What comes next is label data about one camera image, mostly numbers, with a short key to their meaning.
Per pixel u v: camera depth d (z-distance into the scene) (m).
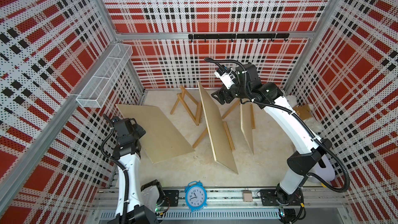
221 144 0.86
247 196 0.74
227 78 0.59
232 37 0.88
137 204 0.40
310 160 0.41
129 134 0.56
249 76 0.50
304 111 0.96
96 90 0.92
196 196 0.72
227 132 0.92
